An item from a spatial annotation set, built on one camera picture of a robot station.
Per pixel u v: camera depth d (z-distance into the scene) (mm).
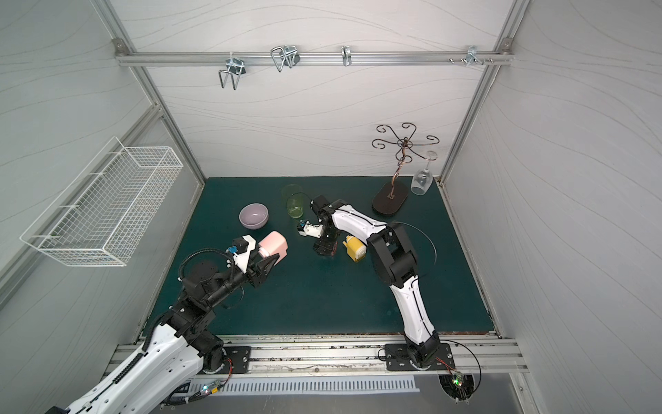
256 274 637
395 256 561
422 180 931
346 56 783
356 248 895
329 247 863
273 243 698
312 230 872
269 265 680
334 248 862
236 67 784
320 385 703
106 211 697
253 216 1025
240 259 604
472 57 769
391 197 1112
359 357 749
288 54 762
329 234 833
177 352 521
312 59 787
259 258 707
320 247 860
